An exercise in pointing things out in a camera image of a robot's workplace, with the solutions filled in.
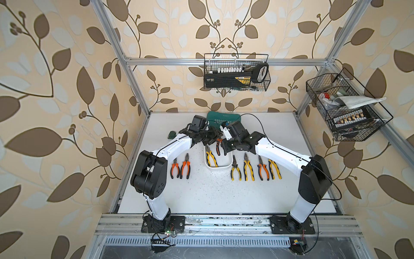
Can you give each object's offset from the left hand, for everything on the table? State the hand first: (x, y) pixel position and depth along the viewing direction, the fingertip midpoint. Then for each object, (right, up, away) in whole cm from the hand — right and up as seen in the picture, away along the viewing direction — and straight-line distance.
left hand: (224, 135), depth 86 cm
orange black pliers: (-4, -7, -4) cm, 9 cm away
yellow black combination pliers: (+13, -16, +7) cm, 22 cm away
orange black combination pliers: (-22, -16, +8) cm, 28 cm away
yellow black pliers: (-9, -12, +11) cm, 18 cm away
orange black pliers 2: (-29, -17, +7) cm, 34 cm away
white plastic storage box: (0, -16, +9) cm, 18 cm away
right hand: (-1, -5, 0) cm, 5 cm away
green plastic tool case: (-4, +10, +25) cm, 27 cm away
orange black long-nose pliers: (+21, -19, +5) cm, 29 cm away
